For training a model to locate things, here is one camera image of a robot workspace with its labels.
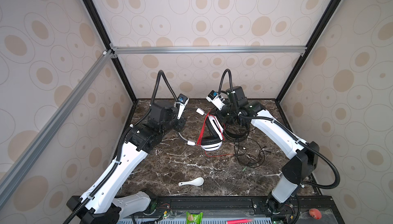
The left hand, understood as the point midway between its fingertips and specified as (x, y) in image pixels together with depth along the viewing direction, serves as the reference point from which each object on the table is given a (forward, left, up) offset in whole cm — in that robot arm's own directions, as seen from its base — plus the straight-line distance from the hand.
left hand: (186, 111), depth 66 cm
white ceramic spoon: (-20, -5, -35) cm, 41 cm away
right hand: (+8, -12, -10) cm, 18 cm away
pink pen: (-37, -24, -35) cm, 57 cm away
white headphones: (-12, -11, -5) cm, 17 cm away
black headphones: (+18, -31, -37) cm, 52 cm away
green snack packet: (-37, -4, -32) cm, 49 cm away
